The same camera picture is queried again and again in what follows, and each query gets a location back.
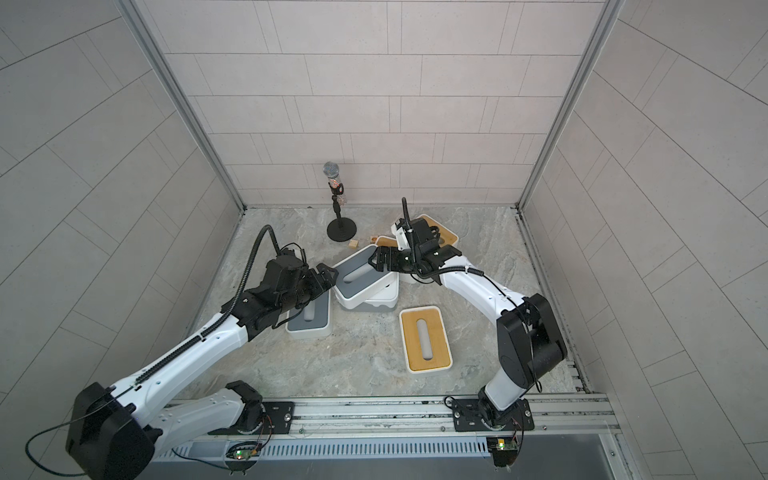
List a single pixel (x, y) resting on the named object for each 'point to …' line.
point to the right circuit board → (504, 451)
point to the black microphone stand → (340, 229)
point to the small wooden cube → (353, 244)
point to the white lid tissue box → (389, 297)
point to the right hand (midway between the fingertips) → (382, 261)
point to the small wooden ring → (374, 239)
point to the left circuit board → (242, 456)
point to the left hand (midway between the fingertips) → (338, 276)
